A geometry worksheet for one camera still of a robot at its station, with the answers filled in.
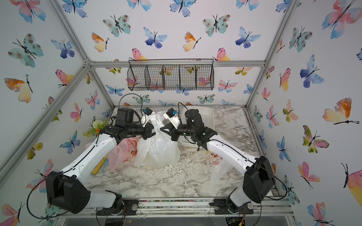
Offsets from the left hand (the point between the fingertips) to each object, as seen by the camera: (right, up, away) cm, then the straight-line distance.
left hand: (160, 129), depth 76 cm
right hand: (+2, +1, -6) cm, 7 cm away
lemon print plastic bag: (+1, -9, -8) cm, 12 cm away
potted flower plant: (-42, +1, +12) cm, 44 cm away
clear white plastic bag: (+31, -21, +1) cm, 37 cm away
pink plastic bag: (-22, -12, +5) cm, 25 cm away
